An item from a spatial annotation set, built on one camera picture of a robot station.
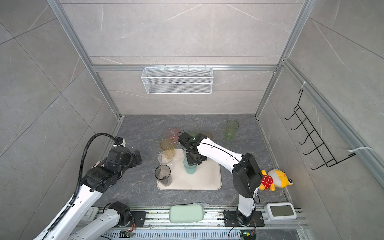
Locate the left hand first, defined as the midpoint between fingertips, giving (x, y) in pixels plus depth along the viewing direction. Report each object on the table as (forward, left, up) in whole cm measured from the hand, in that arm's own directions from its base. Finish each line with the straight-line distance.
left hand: (132, 152), depth 74 cm
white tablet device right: (-25, -73, -19) cm, 80 cm away
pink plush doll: (+2, +26, -14) cm, 30 cm away
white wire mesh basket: (+51, -21, +8) cm, 56 cm away
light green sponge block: (-25, -26, -19) cm, 40 cm away
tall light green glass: (+22, -56, -10) cm, 61 cm away
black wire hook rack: (0, -87, +9) cm, 88 cm away
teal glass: (-5, -29, -11) cm, 31 cm away
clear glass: (+6, -13, -18) cm, 23 cm away
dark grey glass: (-5, -13, -17) cm, 22 cm away
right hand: (0, -33, -12) cm, 35 cm away
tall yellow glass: (+13, -15, -13) cm, 23 cm away
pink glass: (+25, -16, -17) cm, 34 cm away
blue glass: (+9, -25, -17) cm, 31 cm away
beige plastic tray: (-5, -39, -22) cm, 45 cm away
